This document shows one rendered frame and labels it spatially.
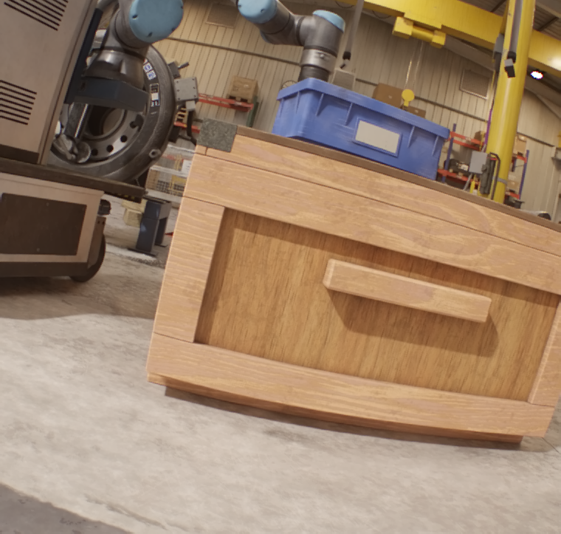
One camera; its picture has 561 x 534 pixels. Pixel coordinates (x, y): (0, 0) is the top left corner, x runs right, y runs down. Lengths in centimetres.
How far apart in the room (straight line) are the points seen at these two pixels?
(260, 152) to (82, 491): 58
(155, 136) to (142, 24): 103
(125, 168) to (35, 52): 116
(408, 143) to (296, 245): 29
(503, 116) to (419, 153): 428
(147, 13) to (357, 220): 81
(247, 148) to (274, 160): 5
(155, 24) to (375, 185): 77
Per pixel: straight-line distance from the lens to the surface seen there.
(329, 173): 91
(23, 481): 64
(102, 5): 198
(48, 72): 140
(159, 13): 146
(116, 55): 161
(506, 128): 529
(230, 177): 89
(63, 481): 66
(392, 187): 93
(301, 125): 96
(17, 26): 132
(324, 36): 144
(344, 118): 99
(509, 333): 108
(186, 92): 244
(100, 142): 257
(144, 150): 240
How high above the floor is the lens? 36
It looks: 2 degrees down
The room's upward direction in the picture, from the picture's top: 15 degrees clockwise
